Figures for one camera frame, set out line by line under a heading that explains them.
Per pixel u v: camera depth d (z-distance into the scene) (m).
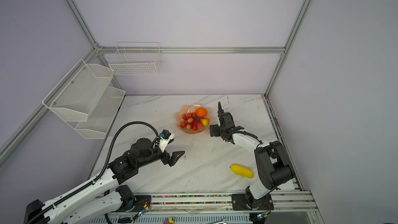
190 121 0.98
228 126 0.72
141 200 0.75
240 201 0.73
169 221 0.67
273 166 0.45
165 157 0.64
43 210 0.40
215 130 0.84
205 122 0.97
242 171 0.80
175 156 0.65
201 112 1.01
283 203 0.75
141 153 0.55
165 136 0.61
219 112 0.82
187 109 1.08
